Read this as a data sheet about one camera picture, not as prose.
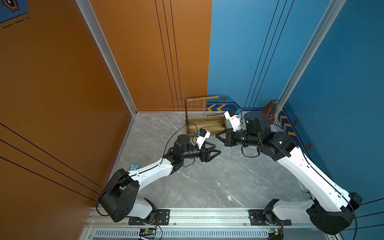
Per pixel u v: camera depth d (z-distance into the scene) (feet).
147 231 2.37
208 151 2.16
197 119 3.57
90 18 2.37
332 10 2.29
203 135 2.19
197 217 2.48
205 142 2.45
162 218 2.42
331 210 1.26
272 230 2.38
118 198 1.39
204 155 2.19
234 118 1.88
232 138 1.81
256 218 2.38
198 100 3.11
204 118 3.59
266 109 3.47
